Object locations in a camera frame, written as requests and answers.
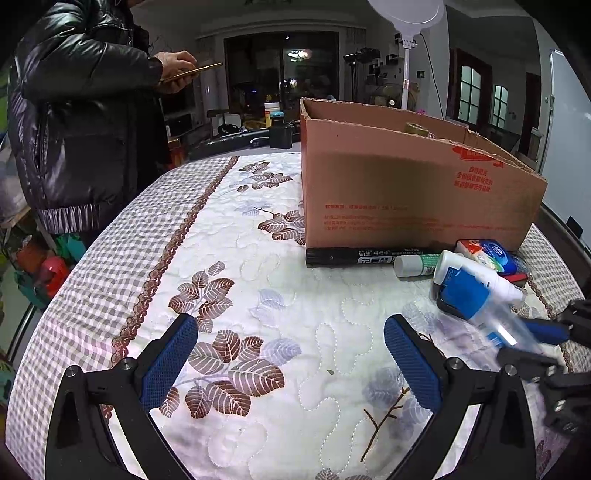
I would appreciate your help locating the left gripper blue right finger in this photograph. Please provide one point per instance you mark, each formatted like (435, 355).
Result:
(501, 444)

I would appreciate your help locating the clear blue-capped spray bottle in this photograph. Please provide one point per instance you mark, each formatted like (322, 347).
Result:
(464, 296)

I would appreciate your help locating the quilted floral bed cover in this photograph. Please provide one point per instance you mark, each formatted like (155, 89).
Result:
(290, 379)

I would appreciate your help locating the green white glue stick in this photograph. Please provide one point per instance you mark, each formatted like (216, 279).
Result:
(415, 265)

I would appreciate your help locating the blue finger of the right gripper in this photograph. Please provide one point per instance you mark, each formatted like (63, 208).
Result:
(547, 331)
(530, 366)

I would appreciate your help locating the tape roll in box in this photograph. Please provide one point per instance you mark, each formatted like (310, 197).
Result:
(417, 129)

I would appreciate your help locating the gold smartphone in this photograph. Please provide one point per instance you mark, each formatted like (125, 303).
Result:
(191, 73)

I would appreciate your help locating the blue tissue pack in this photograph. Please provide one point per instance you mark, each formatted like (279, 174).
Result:
(488, 253)

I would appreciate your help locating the black marker pen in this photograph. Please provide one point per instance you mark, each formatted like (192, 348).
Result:
(344, 257)

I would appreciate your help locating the white ring light stand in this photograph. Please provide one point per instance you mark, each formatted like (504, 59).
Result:
(409, 18)

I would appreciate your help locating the brown cardboard box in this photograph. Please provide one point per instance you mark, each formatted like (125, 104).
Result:
(368, 183)

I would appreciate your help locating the red plastic stool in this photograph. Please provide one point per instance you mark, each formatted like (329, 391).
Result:
(52, 274)

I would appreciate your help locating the person in black jacket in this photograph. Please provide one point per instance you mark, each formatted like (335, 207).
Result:
(84, 119)

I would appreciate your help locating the black ink bottle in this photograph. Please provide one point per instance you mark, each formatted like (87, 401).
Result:
(280, 132)

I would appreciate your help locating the red and black lighter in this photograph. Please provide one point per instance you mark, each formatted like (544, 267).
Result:
(518, 278)

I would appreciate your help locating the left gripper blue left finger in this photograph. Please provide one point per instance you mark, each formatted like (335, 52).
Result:
(79, 443)

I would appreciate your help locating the white tube bottle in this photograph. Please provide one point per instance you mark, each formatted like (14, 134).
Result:
(450, 263)

